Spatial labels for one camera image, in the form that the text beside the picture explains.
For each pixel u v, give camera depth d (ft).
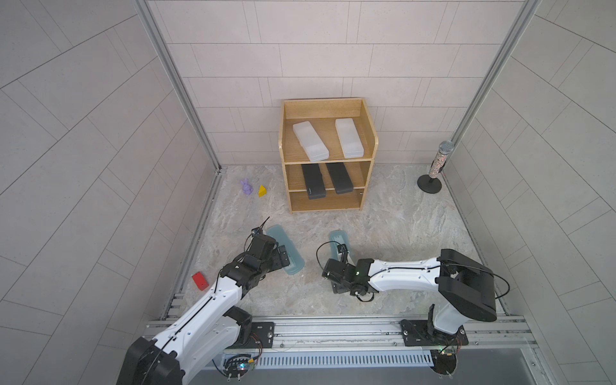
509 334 2.36
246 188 3.36
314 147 2.59
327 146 2.61
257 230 2.45
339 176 2.98
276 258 2.41
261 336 2.33
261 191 3.44
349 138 2.71
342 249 2.47
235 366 2.18
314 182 2.90
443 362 2.24
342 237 2.99
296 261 2.79
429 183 3.55
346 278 2.06
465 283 1.52
